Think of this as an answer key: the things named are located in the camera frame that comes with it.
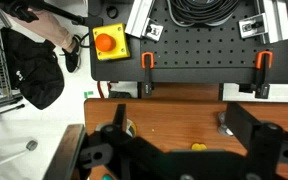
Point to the yellow toy bell pepper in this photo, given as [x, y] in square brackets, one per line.
[199, 147]

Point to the teal oval object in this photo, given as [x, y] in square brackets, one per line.
[106, 177]

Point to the black tripod pole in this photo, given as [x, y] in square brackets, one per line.
[60, 12]

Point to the black sneaker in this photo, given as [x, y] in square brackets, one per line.
[71, 60]

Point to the aluminium extrusion rail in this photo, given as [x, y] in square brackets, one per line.
[277, 20]
[139, 16]

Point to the green floor tape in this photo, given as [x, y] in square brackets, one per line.
[88, 94]

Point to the brown cardboard panel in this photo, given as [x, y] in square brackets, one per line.
[64, 153]

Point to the person's leg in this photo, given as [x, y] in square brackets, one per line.
[47, 28]

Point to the black bag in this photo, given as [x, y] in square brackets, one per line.
[34, 76]

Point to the black perforated breadboard plate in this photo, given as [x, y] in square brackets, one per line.
[200, 55]

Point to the labelled tin can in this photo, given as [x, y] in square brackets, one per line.
[131, 127]

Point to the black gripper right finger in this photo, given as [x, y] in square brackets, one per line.
[267, 146]

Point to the dark stand leg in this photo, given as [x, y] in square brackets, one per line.
[7, 110]

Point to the stainless steel pot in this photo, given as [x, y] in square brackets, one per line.
[222, 124]

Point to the grey stand leg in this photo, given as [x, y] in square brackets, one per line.
[14, 154]

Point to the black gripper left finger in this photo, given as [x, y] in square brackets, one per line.
[124, 156]

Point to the yellow emergency stop box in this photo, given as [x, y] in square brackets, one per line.
[119, 46]

